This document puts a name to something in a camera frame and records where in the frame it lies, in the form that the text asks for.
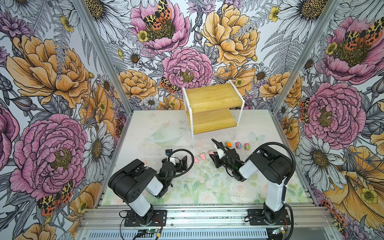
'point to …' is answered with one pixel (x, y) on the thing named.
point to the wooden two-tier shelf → (212, 107)
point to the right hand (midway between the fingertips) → (212, 157)
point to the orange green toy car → (228, 144)
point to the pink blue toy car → (238, 145)
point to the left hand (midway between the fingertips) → (179, 160)
